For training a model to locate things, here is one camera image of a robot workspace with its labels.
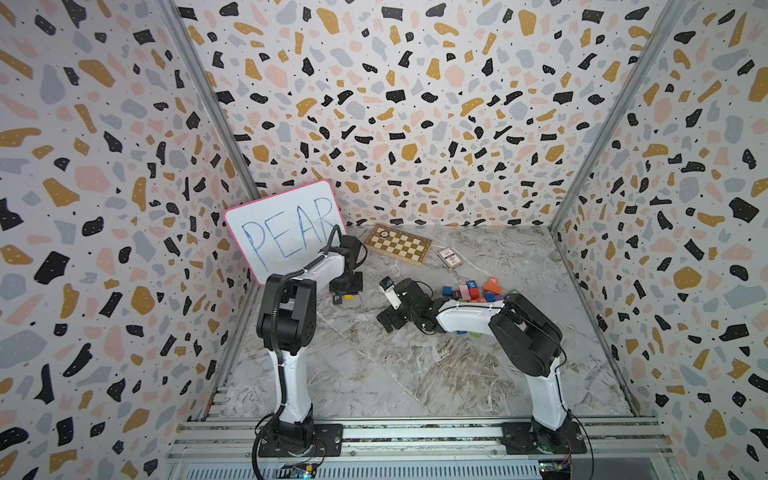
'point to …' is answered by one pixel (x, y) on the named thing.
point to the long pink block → (464, 292)
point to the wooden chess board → (399, 244)
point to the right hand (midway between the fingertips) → (389, 308)
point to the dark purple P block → (337, 299)
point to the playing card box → (450, 258)
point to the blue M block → (471, 284)
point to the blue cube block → (447, 290)
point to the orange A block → (493, 286)
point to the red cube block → (474, 293)
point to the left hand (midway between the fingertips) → (354, 289)
